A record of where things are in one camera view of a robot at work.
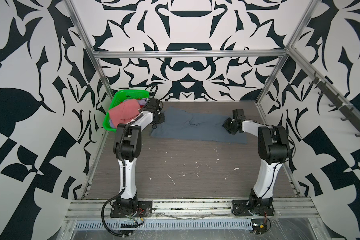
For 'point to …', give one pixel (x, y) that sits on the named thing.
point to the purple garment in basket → (143, 101)
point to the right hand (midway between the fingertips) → (225, 123)
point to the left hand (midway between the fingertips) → (160, 115)
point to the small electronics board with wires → (259, 226)
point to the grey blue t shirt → (181, 124)
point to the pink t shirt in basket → (125, 112)
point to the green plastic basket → (119, 96)
